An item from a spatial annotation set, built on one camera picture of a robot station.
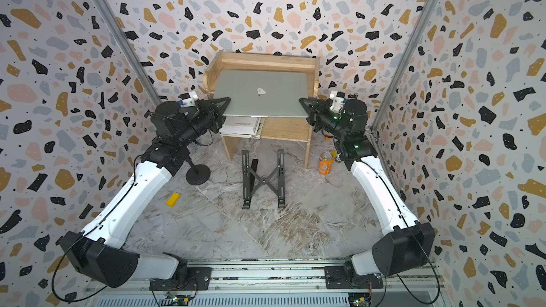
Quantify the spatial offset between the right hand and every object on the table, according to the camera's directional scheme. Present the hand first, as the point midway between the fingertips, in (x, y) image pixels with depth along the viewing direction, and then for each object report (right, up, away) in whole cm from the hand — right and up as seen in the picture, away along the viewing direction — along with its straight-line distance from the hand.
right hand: (296, 102), depth 64 cm
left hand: (-19, +1, -1) cm, 19 cm away
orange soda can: (+15, -21, +33) cm, 42 cm away
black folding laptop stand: (-18, -29, +31) cm, 46 cm away
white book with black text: (-20, -5, +20) cm, 28 cm away
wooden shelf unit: (-3, -6, +29) cm, 29 cm away
